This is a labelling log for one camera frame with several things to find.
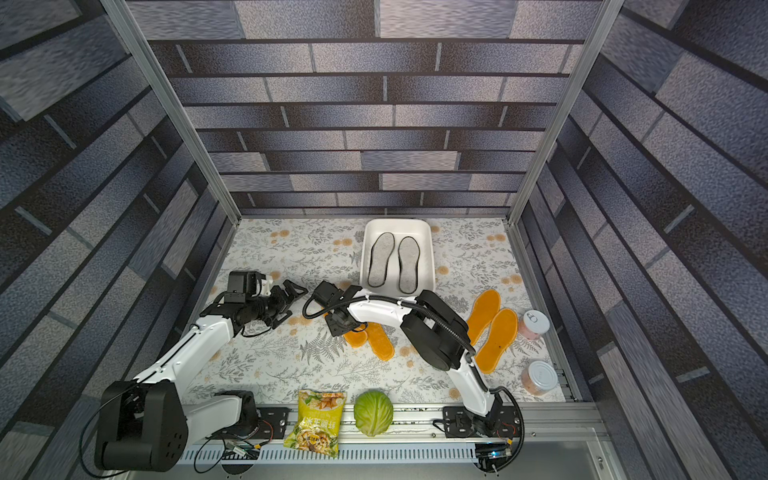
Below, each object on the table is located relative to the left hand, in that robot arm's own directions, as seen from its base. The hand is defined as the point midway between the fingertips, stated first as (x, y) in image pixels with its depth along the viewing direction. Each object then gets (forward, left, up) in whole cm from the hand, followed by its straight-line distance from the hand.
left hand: (301, 297), depth 85 cm
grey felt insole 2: (+23, -33, -9) cm, 41 cm away
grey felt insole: (+24, -23, -9) cm, 34 cm away
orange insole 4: (-4, -61, -11) cm, 62 cm away
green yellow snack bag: (-30, -9, -6) cm, 32 cm away
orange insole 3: (+3, -57, -10) cm, 58 cm away
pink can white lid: (-5, -68, -5) cm, 69 cm away
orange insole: (-8, -16, -10) cm, 20 cm away
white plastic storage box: (+23, -28, -10) cm, 38 cm away
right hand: (-3, -10, -11) cm, 16 cm away
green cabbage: (-28, -22, -4) cm, 36 cm away
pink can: (-20, -65, -5) cm, 68 cm away
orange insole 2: (-9, -23, -11) cm, 27 cm away
